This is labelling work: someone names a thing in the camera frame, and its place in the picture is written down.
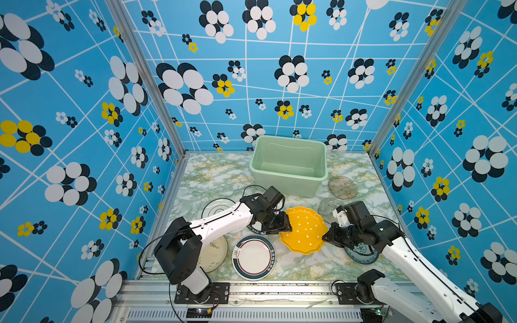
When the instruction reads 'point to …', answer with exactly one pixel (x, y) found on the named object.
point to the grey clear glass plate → (326, 207)
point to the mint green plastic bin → (294, 166)
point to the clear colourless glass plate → (381, 207)
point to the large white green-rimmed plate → (254, 257)
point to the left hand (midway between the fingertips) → (291, 229)
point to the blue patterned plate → (362, 253)
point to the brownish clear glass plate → (342, 187)
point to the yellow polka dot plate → (307, 229)
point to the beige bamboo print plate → (213, 254)
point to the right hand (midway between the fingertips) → (325, 236)
